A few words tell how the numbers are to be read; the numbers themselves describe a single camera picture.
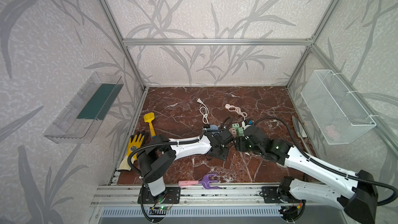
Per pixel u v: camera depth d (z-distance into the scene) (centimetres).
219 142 64
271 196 74
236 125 90
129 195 75
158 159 44
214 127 95
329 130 75
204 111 105
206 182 77
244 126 71
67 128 61
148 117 101
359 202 38
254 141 58
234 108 106
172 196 72
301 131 93
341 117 62
